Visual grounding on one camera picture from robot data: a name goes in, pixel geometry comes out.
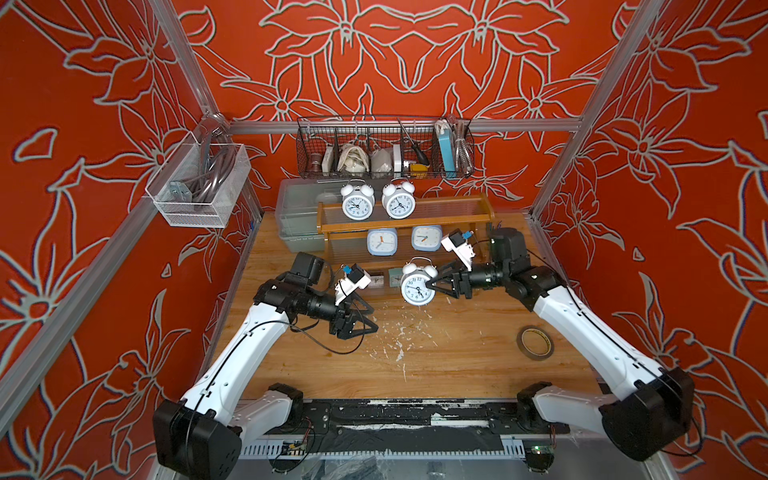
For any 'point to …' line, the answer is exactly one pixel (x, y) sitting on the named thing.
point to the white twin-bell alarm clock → (358, 201)
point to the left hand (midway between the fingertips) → (371, 317)
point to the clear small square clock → (377, 282)
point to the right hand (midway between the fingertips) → (427, 281)
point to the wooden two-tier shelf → (346, 241)
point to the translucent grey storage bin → (296, 209)
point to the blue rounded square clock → (382, 241)
